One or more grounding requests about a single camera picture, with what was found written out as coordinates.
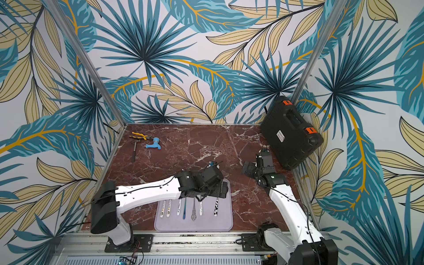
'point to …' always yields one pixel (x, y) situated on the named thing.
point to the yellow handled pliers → (143, 136)
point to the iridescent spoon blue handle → (184, 210)
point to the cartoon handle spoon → (168, 212)
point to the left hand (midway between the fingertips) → (218, 190)
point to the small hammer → (134, 149)
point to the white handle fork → (179, 207)
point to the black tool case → (291, 135)
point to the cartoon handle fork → (163, 209)
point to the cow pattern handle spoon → (216, 207)
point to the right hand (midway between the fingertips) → (252, 167)
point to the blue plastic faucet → (155, 144)
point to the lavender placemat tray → (223, 221)
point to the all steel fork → (194, 215)
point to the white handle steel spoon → (201, 208)
